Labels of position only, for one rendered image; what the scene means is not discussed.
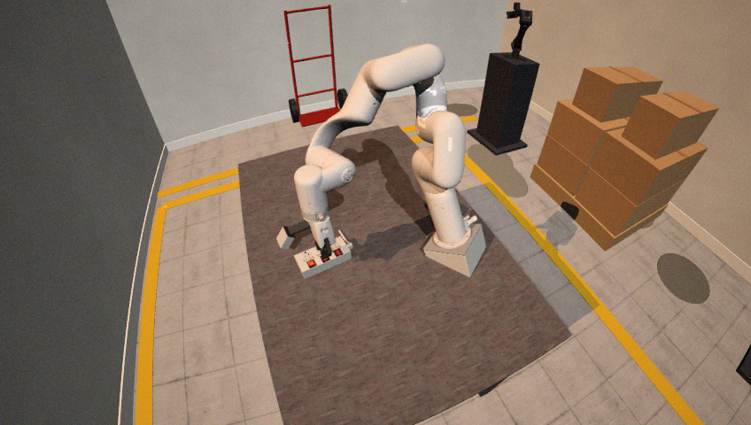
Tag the cream power strip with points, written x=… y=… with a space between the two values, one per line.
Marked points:
x=310 y=262

